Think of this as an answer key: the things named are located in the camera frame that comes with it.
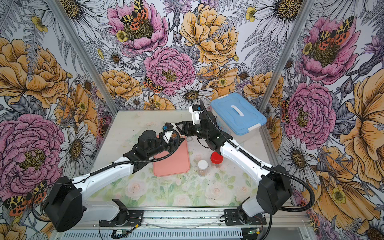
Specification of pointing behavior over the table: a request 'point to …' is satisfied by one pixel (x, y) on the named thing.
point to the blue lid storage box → (238, 117)
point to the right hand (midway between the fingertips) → (179, 128)
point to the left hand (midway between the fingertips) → (179, 139)
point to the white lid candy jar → (202, 165)
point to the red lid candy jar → (216, 159)
